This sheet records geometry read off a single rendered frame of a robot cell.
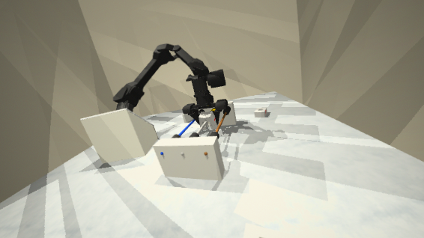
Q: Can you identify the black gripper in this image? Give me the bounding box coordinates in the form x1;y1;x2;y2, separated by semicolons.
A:
182;89;228;126

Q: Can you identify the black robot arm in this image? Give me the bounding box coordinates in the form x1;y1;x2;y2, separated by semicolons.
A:
113;44;226;112

